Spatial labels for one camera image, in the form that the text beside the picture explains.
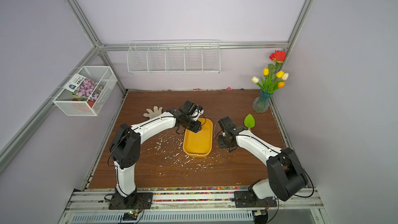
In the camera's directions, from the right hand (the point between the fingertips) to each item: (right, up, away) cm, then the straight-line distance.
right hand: (223, 141), depth 88 cm
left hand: (-14, +8, +1) cm, 16 cm away
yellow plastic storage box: (-14, -2, +3) cm, 15 cm away
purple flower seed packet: (-67, +29, -13) cm, 75 cm away
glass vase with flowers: (+31, +37, +4) cm, 49 cm away
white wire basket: (-76, +22, -15) cm, 80 cm away
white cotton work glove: (-47, +15, +17) cm, 53 cm away
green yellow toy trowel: (+19, +10, +14) cm, 26 cm away
